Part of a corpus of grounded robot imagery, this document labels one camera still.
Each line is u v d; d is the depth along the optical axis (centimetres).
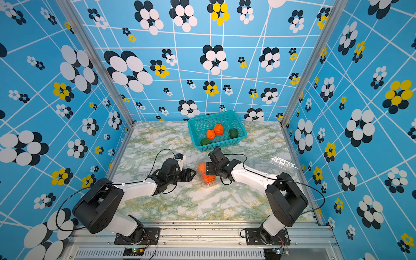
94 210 44
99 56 87
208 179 87
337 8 68
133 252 72
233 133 108
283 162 96
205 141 102
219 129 108
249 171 55
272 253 70
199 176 93
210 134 108
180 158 82
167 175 70
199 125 113
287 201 44
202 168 89
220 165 68
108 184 49
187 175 79
